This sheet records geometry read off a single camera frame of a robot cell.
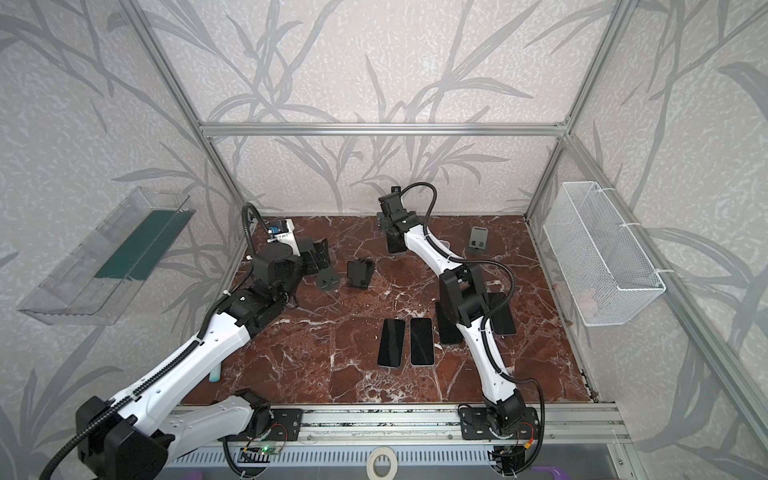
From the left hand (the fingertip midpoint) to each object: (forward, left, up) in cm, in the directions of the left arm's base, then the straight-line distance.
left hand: (317, 234), depth 76 cm
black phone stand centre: (+5, -8, -26) cm, 27 cm away
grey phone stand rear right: (+20, -50, -25) cm, 59 cm away
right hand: (+25, -20, -15) cm, 35 cm away
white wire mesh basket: (-14, -64, +7) cm, 66 cm away
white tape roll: (-48, -16, -27) cm, 58 cm away
